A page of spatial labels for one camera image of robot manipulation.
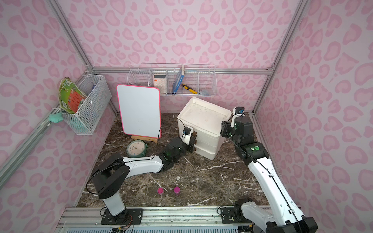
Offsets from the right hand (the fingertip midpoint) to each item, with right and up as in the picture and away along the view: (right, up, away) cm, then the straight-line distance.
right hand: (226, 121), depth 72 cm
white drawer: (-11, -8, +9) cm, 17 cm away
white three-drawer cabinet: (-9, +2, +12) cm, 15 cm away
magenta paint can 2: (-25, -38, +8) cm, 46 cm away
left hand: (-16, -6, +11) cm, 20 cm away
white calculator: (-38, +26, +23) cm, 51 cm away
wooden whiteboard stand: (-46, -11, +26) cm, 54 cm away
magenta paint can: (-34, -38, +8) cm, 52 cm away
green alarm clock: (-54, -18, +25) cm, 62 cm away
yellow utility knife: (-19, +23, +25) cm, 39 cm away
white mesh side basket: (-70, 0, 0) cm, 70 cm away
